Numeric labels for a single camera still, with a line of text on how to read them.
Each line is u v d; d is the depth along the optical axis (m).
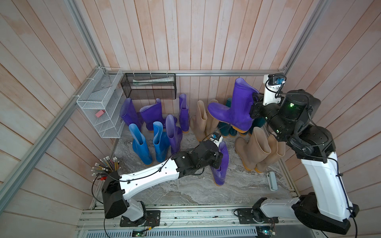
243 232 0.70
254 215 0.66
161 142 0.73
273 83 0.40
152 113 0.90
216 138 0.59
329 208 0.37
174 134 0.75
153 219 0.73
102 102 0.68
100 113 0.82
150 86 1.04
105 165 0.79
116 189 0.39
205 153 0.50
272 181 0.82
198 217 0.75
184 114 0.93
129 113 0.87
